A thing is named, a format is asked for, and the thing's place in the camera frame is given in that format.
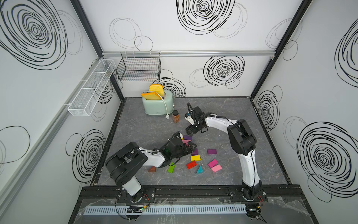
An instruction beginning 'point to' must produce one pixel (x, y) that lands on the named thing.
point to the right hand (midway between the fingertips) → (193, 128)
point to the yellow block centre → (195, 157)
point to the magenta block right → (212, 163)
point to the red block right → (191, 164)
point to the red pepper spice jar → (175, 116)
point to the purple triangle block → (195, 152)
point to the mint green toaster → (157, 106)
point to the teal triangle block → (200, 170)
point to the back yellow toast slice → (157, 88)
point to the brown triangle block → (152, 169)
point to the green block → (171, 168)
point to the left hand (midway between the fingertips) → (192, 148)
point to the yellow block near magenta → (182, 137)
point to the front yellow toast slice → (151, 96)
